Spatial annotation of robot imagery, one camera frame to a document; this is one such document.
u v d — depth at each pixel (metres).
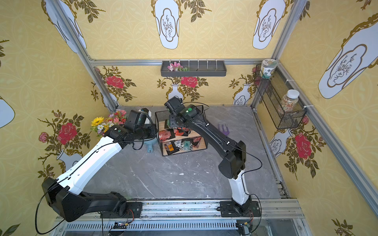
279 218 0.74
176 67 0.88
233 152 0.48
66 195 0.38
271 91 1.06
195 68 0.92
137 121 0.58
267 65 0.84
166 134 0.84
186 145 0.95
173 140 0.84
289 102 0.65
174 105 0.60
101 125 0.86
